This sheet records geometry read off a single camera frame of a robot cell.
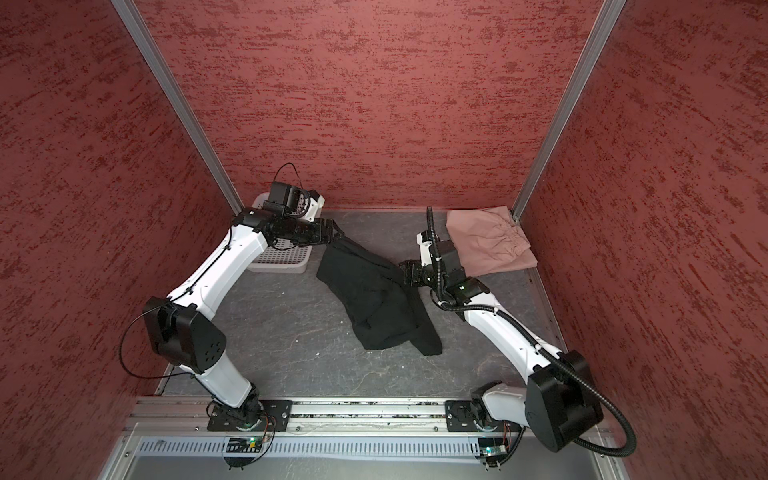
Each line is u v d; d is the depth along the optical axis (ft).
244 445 2.33
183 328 1.42
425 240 2.39
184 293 1.51
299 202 2.23
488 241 3.49
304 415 2.48
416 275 2.38
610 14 2.34
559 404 1.31
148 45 2.48
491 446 2.33
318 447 2.44
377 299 2.81
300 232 2.28
